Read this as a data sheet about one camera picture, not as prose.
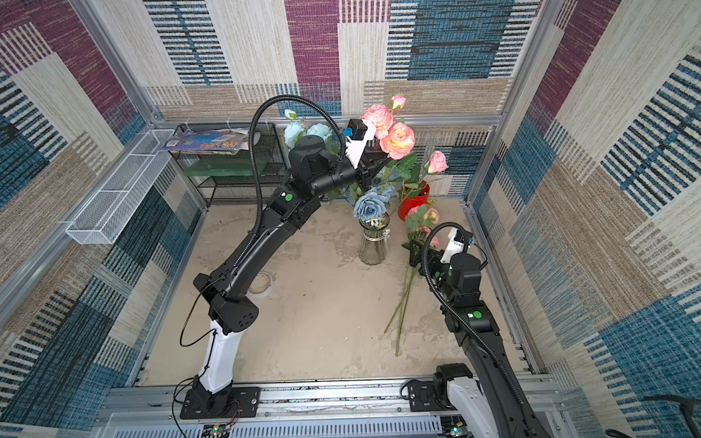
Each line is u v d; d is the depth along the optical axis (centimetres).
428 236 56
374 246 96
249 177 94
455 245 65
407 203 80
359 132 51
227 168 96
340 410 73
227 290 49
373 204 72
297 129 73
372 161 57
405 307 89
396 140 55
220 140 82
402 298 92
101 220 70
